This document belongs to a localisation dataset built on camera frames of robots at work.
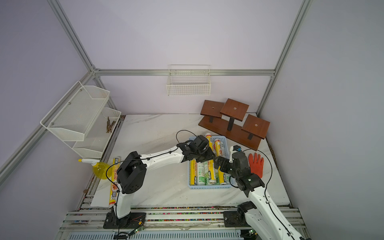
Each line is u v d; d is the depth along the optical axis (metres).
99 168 0.81
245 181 0.56
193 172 0.86
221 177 0.80
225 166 0.70
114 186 0.82
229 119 1.01
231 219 0.73
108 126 0.96
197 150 0.70
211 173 0.78
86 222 0.75
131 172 0.50
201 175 0.85
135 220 0.74
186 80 0.96
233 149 0.73
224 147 0.97
